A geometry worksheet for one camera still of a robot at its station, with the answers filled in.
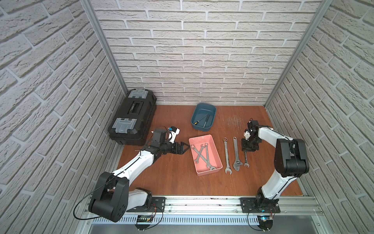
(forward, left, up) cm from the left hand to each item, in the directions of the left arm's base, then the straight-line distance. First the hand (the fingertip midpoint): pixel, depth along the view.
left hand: (185, 144), depth 83 cm
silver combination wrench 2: (-9, -16, -12) cm, 22 cm away
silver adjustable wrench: (-7, -32, -11) cm, 35 cm away
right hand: (+2, -41, -11) cm, 42 cm away
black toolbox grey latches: (+10, +33, +4) cm, 35 cm away
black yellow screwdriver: (+26, -9, -10) cm, 29 cm away
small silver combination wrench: (-7, -38, -13) cm, 41 cm away
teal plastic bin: (+30, -13, -11) cm, 35 cm away
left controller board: (-36, +21, -15) cm, 44 cm away
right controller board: (-37, -40, -13) cm, 56 cm away
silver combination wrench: (+5, -11, -11) cm, 17 cm away
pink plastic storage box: (-4, -18, -11) cm, 22 cm away
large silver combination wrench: (-10, -26, -12) cm, 30 cm away
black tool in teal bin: (+27, -16, -12) cm, 33 cm away
